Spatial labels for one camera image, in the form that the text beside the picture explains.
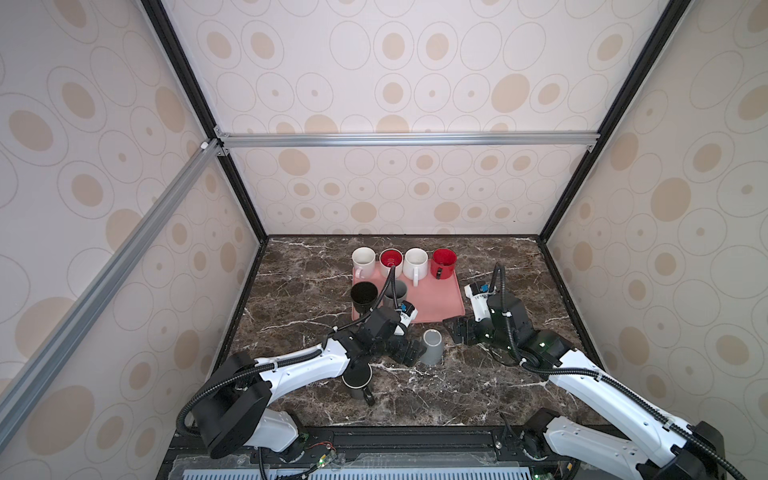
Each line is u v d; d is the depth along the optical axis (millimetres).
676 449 397
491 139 1835
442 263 1085
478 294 674
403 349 723
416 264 1029
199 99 815
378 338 637
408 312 731
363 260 1023
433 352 823
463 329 673
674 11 675
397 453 729
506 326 563
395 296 893
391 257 1037
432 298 1018
